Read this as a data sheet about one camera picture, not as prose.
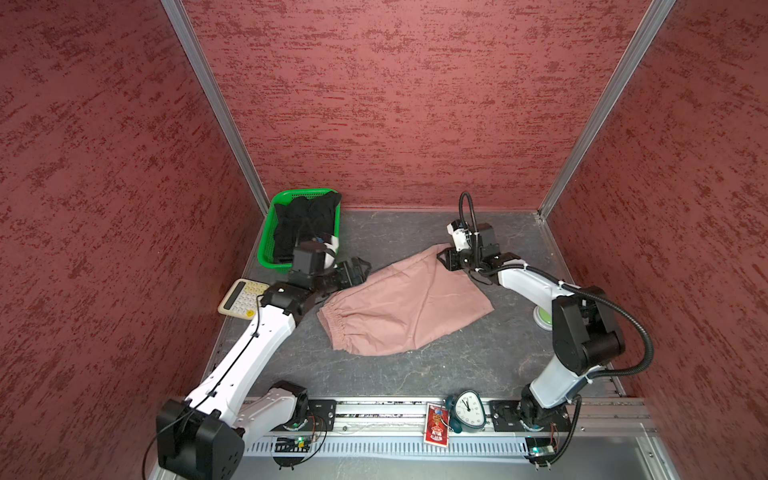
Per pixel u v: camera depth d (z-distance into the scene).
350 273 0.69
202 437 0.37
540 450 0.70
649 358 0.42
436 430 0.71
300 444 0.70
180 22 0.72
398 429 0.73
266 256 0.95
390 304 0.93
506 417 0.74
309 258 0.57
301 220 1.11
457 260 0.83
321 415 0.75
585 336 0.47
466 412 0.72
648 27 0.73
